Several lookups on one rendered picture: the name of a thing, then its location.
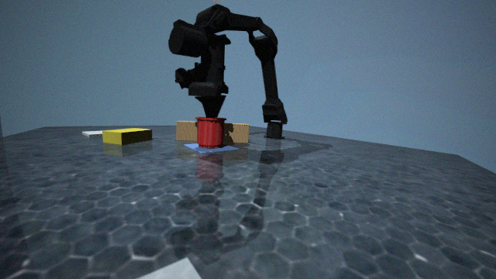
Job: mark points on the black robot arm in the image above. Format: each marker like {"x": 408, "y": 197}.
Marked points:
{"x": 199, "y": 40}

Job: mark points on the tan rectangular block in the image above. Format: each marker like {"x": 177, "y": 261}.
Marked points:
{"x": 233, "y": 132}

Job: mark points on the yellow cube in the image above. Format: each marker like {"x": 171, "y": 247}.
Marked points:
{"x": 124, "y": 136}

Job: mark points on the white flat square tile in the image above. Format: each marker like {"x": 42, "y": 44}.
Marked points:
{"x": 93, "y": 133}

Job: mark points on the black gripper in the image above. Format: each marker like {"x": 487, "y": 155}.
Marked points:
{"x": 209, "y": 90}

